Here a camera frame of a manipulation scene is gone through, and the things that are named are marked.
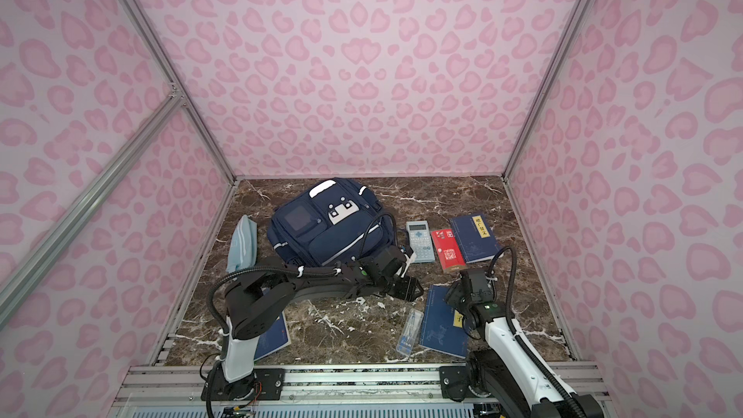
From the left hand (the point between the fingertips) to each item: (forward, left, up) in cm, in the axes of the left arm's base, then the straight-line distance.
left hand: (422, 288), depth 85 cm
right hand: (-1, -10, -3) cm, 10 cm away
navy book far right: (+20, -21, -5) cm, 29 cm away
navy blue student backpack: (+24, +29, 0) cm, 38 cm away
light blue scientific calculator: (+19, -2, -4) cm, 19 cm away
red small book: (+15, -11, -4) cm, 19 cm away
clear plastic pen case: (-11, +4, -3) cm, 12 cm away
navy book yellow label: (-10, -5, -3) cm, 11 cm away
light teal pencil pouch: (+15, +57, -1) cm, 59 cm away
